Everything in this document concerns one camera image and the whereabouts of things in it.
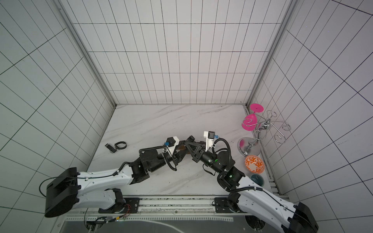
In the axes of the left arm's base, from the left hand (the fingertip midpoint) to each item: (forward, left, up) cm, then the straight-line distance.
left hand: (175, 138), depth 65 cm
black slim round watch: (+10, +41, -28) cm, 51 cm away
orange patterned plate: (-1, -46, -28) cm, 54 cm away
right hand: (+3, -6, -6) cm, 9 cm away
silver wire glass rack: (+10, -46, -28) cm, 54 cm away
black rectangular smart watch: (+9, +45, -30) cm, 55 cm away
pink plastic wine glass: (+13, -39, -4) cm, 41 cm away
